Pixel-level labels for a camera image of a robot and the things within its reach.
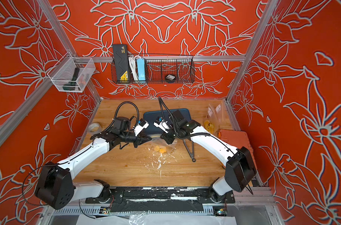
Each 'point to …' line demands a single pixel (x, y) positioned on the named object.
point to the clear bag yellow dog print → (219, 108)
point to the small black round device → (170, 78)
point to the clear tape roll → (94, 128)
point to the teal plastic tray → (150, 117)
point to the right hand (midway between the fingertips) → (159, 136)
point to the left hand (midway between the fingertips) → (150, 137)
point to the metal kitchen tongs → (191, 154)
